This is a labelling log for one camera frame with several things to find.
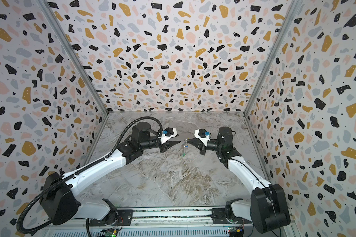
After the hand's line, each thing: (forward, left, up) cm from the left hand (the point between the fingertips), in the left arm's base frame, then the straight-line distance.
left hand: (179, 134), depth 72 cm
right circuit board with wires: (-36, -26, -29) cm, 53 cm away
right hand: (0, -4, -3) cm, 5 cm away
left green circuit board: (-37, +34, -30) cm, 58 cm away
